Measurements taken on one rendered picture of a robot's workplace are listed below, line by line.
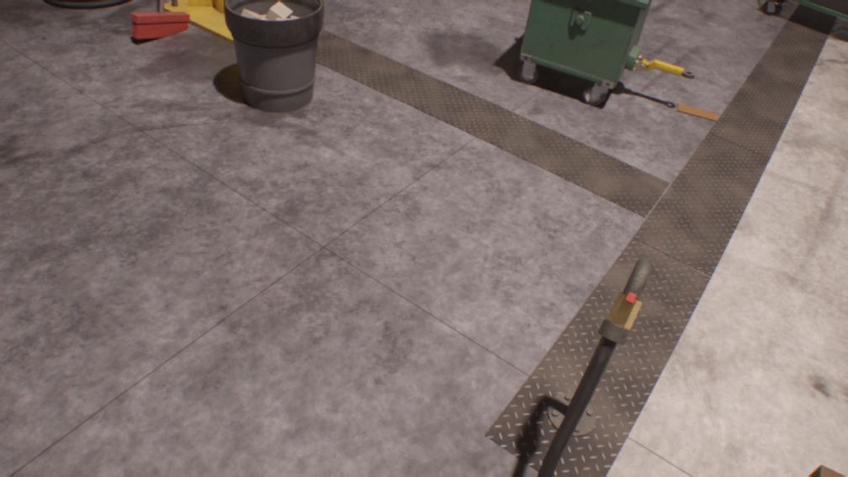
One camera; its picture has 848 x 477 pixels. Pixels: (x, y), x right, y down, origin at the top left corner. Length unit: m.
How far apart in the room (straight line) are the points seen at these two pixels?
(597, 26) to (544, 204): 0.95
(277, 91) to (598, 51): 1.43
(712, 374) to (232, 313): 1.41
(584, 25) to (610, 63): 0.21
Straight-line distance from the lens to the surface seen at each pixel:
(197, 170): 2.37
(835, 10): 5.13
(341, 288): 1.87
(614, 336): 1.22
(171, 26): 3.41
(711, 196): 2.70
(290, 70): 2.58
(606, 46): 2.93
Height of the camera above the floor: 1.37
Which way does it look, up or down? 42 degrees down
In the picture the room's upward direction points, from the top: 8 degrees clockwise
